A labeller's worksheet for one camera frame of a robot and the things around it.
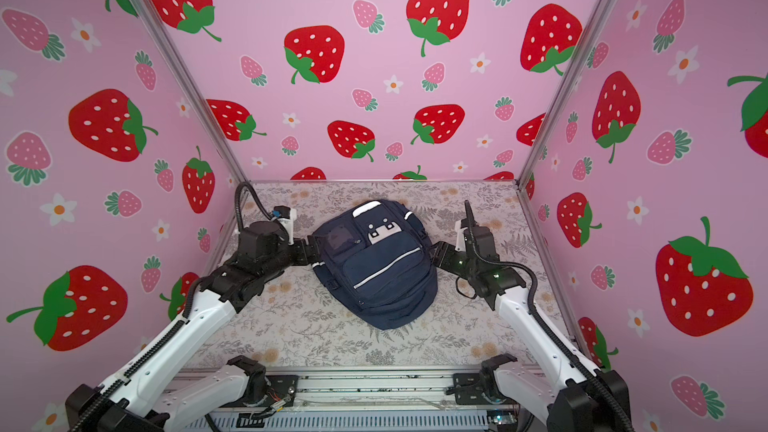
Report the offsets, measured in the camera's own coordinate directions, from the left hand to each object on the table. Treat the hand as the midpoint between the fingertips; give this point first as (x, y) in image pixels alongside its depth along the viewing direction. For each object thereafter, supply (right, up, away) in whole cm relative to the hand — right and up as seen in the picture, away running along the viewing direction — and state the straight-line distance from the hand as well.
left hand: (314, 238), depth 77 cm
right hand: (+32, -4, +3) cm, 32 cm away
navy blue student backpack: (+16, -7, +13) cm, 22 cm away
